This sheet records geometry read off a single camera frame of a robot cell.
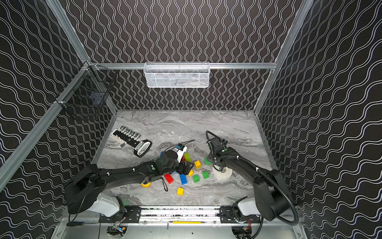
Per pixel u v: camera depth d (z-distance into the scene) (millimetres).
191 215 763
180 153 736
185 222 723
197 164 877
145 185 818
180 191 803
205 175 869
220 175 876
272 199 425
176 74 1024
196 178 854
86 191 433
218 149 687
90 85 974
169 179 854
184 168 732
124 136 1059
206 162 928
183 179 851
